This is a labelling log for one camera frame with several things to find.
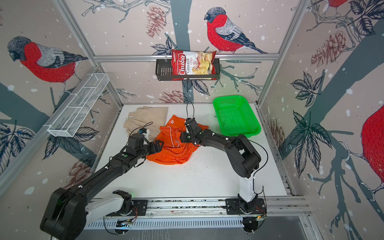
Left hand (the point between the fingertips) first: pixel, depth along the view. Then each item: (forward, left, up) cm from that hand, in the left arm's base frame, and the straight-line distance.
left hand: (158, 143), depth 84 cm
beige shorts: (+26, +11, -8) cm, 30 cm away
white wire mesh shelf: (+12, +41, +19) cm, 47 cm away
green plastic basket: (+29, -53, -12) cm, 62 cm away
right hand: (+6, -12, -6) cm, 15 cm away
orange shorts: (-1, -8, -6) cm, 10 cm away
